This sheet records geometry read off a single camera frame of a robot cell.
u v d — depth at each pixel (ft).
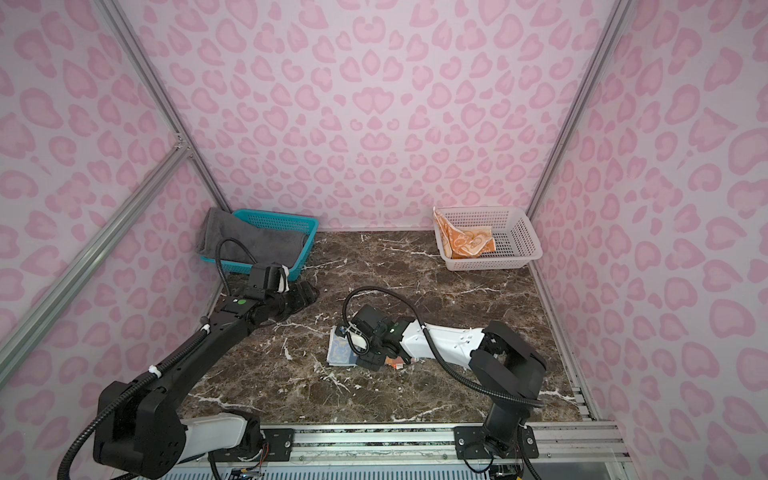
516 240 3.73
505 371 1.46
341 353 2.83
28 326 1.73
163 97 2.70
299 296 2.47
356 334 2.41
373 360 2.49
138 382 1.39
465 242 3.56
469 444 2.41
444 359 1.57
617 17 2.28
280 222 3.74
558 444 2.45
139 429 1.31
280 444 2.40
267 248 3.63
